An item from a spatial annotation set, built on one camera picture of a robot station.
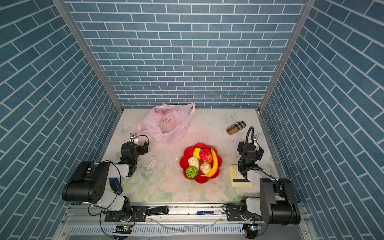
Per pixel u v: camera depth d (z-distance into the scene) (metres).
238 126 1.08
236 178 0.85
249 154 0.69
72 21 0.75
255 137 0.76
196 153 0.89
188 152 0.94
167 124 1.12
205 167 0.82
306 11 0.72
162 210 0.72
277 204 0.43
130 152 0.72
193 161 0.87
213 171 0.83
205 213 0.74
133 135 0.81
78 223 0.71
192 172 0.80
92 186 0.44
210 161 0.87
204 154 0.84
